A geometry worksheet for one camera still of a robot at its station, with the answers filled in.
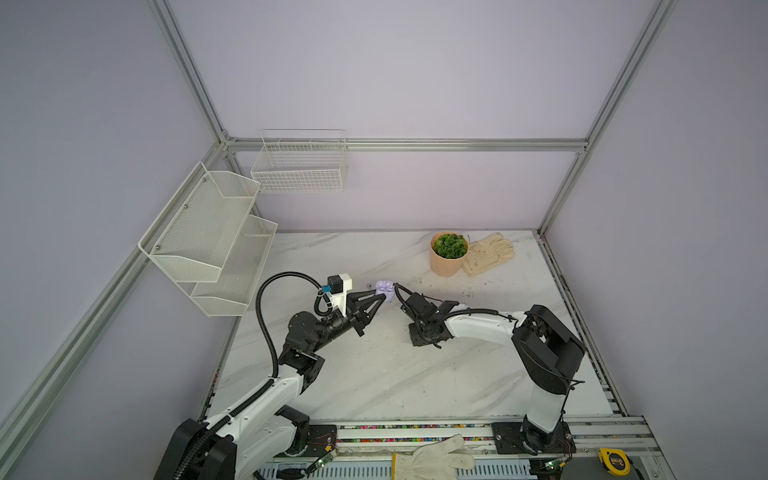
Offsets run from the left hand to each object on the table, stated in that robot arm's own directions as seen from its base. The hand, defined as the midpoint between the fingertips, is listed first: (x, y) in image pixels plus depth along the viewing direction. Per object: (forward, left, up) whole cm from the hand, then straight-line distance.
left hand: (382, 295), depth 70 cm
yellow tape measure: (-31, -55, -24) cm, 68 cm away
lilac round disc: (+2, -1, +1) cm, 2 cm away
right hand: (+2, -10, -26) cm, 28 cm away
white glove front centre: (-30, -14, -26) cm, 42 cm away
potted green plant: (+28, -22, -16) cm, 39 cm away
